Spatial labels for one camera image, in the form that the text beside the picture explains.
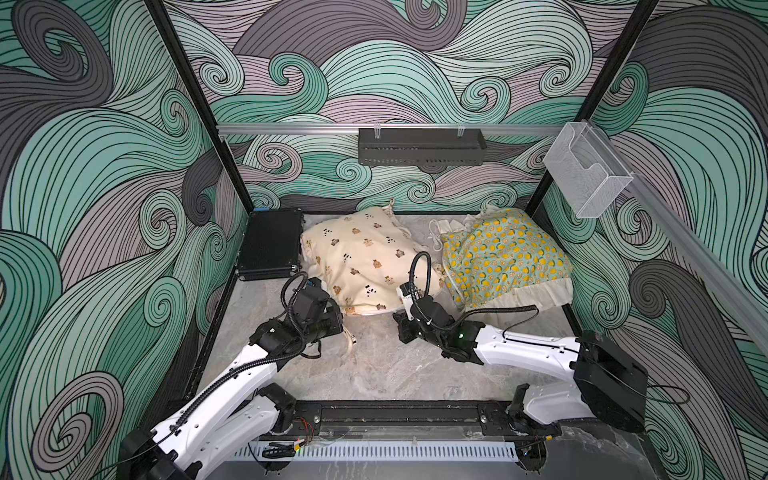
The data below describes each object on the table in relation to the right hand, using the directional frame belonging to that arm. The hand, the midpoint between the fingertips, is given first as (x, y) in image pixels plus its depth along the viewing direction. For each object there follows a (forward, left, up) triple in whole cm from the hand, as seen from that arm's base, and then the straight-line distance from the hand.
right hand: (391, 318), depth 81 cm
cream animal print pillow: (+20, +8, +3) cm, 22 cm away
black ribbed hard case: (+31, +43, -6) cm, 53 cm away
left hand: (0, +13, +4) cm, 14 cm away
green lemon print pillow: (+23, -37, -3) cm, 43 cm away
